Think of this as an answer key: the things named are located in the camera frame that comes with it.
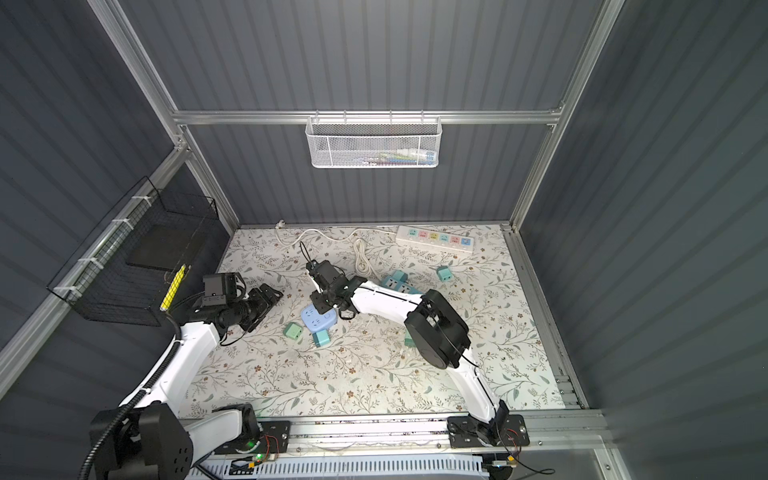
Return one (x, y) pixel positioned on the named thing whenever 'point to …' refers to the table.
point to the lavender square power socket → (319, 322)
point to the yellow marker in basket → (178, 277)
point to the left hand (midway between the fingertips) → (273, 302)
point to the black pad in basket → (163, 246)
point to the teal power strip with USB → (399, 281)
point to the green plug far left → (293, 330)
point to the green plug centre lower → (408, 341)
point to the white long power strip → (435, 238)
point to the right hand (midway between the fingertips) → (321, 298)
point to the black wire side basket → (119, 273)
